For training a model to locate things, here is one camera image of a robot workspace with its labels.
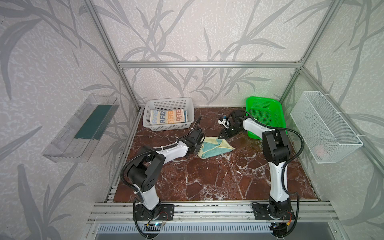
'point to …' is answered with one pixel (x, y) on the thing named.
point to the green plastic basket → (268, 111)
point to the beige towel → (166, 116)
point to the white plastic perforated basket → (186, 104)
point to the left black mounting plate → (164, 212)
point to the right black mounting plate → (260, 212)
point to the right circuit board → (278, 229)
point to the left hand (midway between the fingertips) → (195, 140)
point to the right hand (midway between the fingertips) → (221, 132)
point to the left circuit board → (155, 227)
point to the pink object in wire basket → (320, 150)
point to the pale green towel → (212, 146)
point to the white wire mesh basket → (328, 135)
